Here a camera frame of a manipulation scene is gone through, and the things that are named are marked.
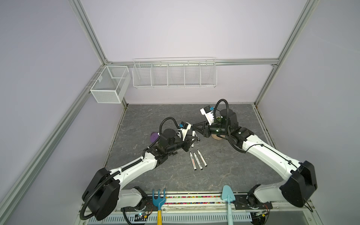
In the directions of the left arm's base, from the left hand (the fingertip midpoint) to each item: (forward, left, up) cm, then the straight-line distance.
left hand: (196, 137), depth 76 cm
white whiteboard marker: (-5, -2, -20) cm, 21 cm away
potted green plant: (-5, -9, +8) cm, 14 cm away
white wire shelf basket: (+46, +10, +11) cm, 49 cm away
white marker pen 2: (-7, +1, -19) cm, 21 cm away
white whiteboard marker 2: (-4, -5, -19) cm, 20 cm away
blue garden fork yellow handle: (-26, +23, -20) cm, 40 cm away
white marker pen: (+1, +1, +4) cm, 4 cm away
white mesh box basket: (+48, +56, +2) cm, 74 cm away
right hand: (+3, +2, +6) cm, 7 cm away
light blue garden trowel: (-26, -15, -19) cm, 36 cm away
